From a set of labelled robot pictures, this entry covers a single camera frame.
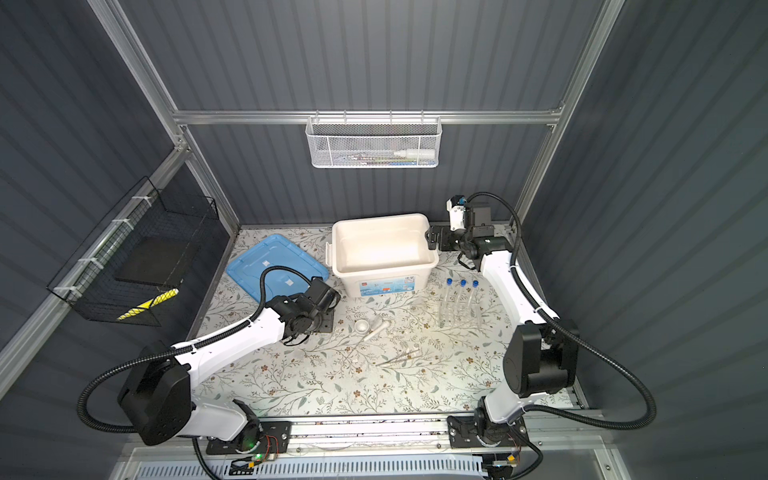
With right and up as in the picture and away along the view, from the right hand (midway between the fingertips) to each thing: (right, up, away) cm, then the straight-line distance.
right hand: (445, 234), depth 86 cm
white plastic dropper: (-19, -29, +6) cm, 35 cm away
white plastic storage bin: (-19, -6, +19) cm, 27 cm away
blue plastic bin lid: (-60, -4, +27) cm, 66 cm away
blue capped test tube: (+6, -19, +5) cm, 21 cm away
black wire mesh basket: (-79, -12, -24) cm, 84 cm away
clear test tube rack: (+4, -27, +8) cm, 29 cm away
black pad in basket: (-75, -8, -10) cm, 77 cm away
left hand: (-35, -25, 0) cm, 43 cm away
